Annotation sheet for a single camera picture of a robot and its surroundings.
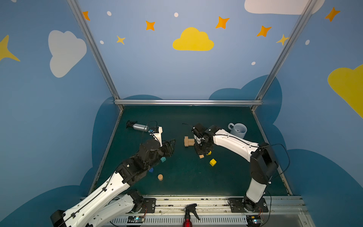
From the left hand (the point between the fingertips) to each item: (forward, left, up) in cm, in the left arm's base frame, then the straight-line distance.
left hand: (174, 141), depth 69 cm
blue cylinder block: (-5, +16, -26) cm, 31 cm away
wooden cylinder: (-10, +9, -25) cm, 28 cm away
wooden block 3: (+1, -16, -18) cm, 24 cm away
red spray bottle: (-31, -7, -24) cm, 40 cm away
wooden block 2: (+15, -7, -25) cm, 30 cm away
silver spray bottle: (+26, +30, -23) cm, 46 cm away
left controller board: (-30, +19, -27) cm, 45 cm away
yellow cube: (+1, -20, -14) cm, 24 cm away
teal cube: (+2, +8, -25) cm, 27 cm away
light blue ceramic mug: (+26, -47, -25) cm, 59 cm away
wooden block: (+16, -10, -25) cm, 31 cm away
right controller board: (-30, -41, -28) cm, 58 cm away
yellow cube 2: (0, -23, -25) cm, 34 cm away
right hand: (+4, -15, -18) cm, 24 cm away
